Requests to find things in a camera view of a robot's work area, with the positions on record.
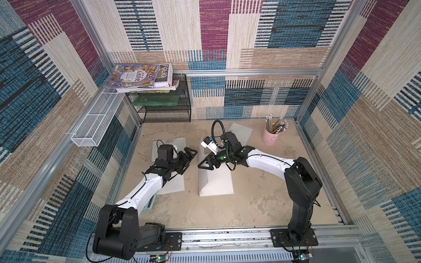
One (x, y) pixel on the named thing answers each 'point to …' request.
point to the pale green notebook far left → (179, 142)
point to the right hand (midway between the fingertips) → (200, 163)
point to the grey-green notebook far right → (242, 133)
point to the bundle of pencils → (278, 126)
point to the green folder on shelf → (155, 100)
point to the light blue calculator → (149, 205)
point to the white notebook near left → (176, 183)
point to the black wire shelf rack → (172, 106)
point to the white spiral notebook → (212, 182)
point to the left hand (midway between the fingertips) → (194, 157)
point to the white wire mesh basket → (93, 127)
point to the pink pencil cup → (270, 138)
